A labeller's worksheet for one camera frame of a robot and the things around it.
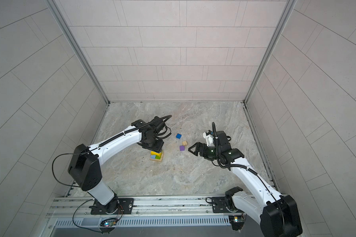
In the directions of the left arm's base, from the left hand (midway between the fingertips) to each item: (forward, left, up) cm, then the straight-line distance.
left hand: (161, 147), depth 82 cm
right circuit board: (-33, -38, -8) cm, 51 cm away
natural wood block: (-4, +3, -8) cm, 10 cm away
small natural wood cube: (+7, -13, -8) cm, 17 cm away
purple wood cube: (+4, -11, -8) cm, 15 cm away
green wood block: (-3, +3, -6) cm, 7 cm away
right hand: (-4, -18, +4) cm, 19 cm away
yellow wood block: (-1, +4, -5) cm, 7 cm away
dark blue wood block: (+12, -9, -8) cm, 17 cm away
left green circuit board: (-34, +20, -4) cm, 40 cm away
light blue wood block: (-3, +5, -5) cm, 8 cm away
